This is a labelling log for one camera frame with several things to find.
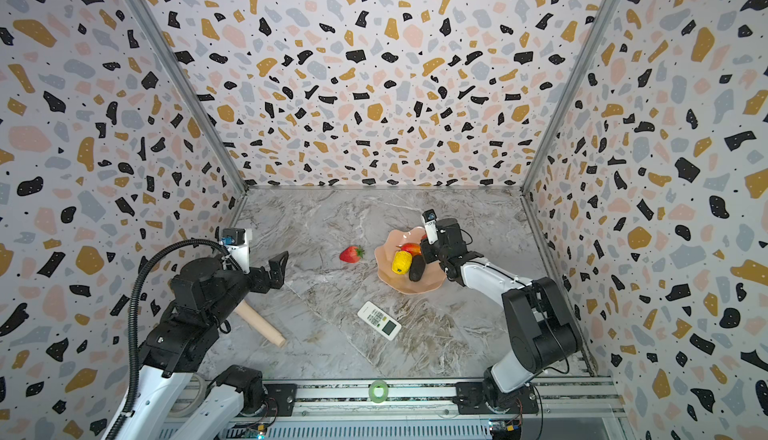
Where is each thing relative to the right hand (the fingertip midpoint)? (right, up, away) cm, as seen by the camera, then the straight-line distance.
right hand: (424, 232), depth 92 cm
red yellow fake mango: (-3, -6, +6) cm, 9 cm away
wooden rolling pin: (-47, -25, -8) cm, 54 cm away
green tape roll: (-15, -39, -17) cm, 45 cm away
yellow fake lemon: (-7, -10, +2) cm, 12 cm away
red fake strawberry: (-23, -8, +5) cm, 25 cm away
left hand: (-38, -2, -25) cm, 45 cm away
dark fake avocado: (-2, -12, +3) cm, 12 cm away
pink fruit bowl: (+3, -14, +5) cm, 15 cm away
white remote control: (-13, -25, -6) cm, 29 cm away
